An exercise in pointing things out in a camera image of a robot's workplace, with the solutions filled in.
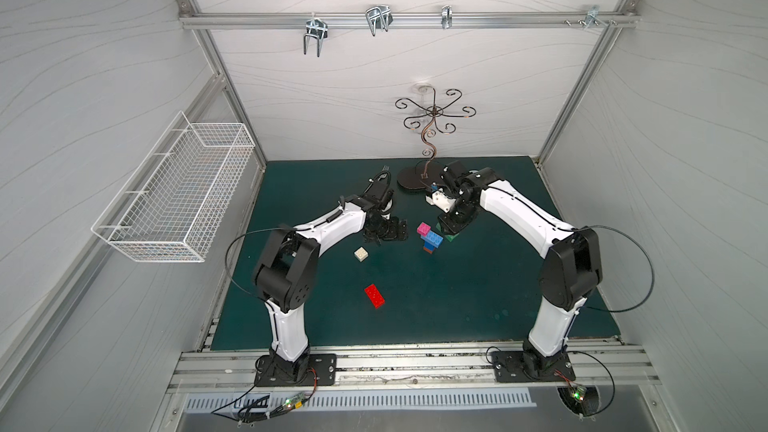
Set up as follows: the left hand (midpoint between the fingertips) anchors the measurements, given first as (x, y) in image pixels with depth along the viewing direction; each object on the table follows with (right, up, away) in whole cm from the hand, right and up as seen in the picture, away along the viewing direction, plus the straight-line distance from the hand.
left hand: (397, 236), depth 91 cm
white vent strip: (-35, -38, -19) cm, 55 cm away
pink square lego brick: (+8, +2, 0) cm, 8 cm away
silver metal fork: (-4, +23, +25) cm, 34 cm away
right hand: (+15, +4, -4) cm, 17 cm away
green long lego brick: (+15, +1, -7) cm, 17 cm away
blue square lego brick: (+10, -3, +2) cm, 11 cm away
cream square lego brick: (-11, -6, +2) cm, 13 cm away
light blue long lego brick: (+11, 0, 0) cm, 11 cm away
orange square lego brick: (+11, -5, +4) cm, 13 cm away
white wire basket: (-53, +11, -22) cm, 59 cm away
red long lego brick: (-6, -16, -7) cm, 18 cm away
